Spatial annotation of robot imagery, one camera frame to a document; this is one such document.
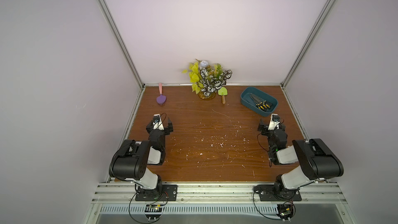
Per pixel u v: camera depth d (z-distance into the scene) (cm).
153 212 72
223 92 115
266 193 73
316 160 45
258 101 109
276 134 78
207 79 87
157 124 76
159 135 69
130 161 46
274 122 77
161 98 114
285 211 70
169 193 73
